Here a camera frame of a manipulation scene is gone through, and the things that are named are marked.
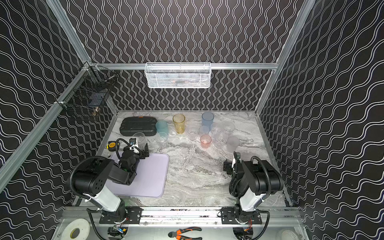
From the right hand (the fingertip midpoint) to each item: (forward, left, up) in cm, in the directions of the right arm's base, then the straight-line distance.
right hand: (236, 160), depth 93 cm
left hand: (+7, +61, +9) cm, 62 cm away
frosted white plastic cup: (+8, +3, +7) cm, 11 cm away
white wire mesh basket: (+81, +43, +10) cm, 92 cm away
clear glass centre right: (+17, +11, +5) cm, 21 cm away
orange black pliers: (-39, +33, 0) cm, 51 cm away
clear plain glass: (+22, +28, +1) cm, 35 cm away
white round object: (-37, -17, -2) cm, 41 cm away
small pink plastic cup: (+15, +18, -1) cm, 24 cm away
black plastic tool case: (+22, +70, +7) cm, 74 cm away
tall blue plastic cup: (+22, +18, +13) cm, 32 cm away
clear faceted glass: (+9, +60, +8) cm, 61 cm away
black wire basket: (+32, +94, +28) cm, 103 cm away
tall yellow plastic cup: (+22, +37, +13) cm, 45 cm away
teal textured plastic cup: (+22, +49, +6) cm, 54 cm away
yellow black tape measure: (+8, +81, +3) cm, 81 cm away
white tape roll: (-37, +81, 0) cm, 89 cm away
